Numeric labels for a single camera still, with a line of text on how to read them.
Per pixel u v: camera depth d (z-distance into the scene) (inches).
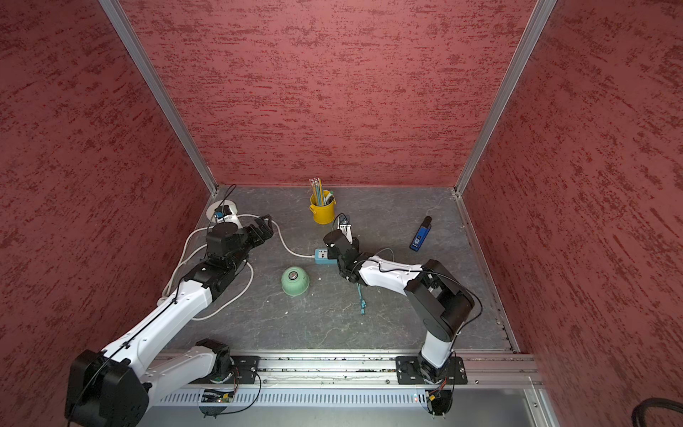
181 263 39.0
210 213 43.9
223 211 26.8
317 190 39.6
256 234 27.9
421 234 40.4
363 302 33.7
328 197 40.7
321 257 37.3
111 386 15.0
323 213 41.9
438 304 18.4
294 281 31.8
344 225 31.1
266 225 29.1
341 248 27.1
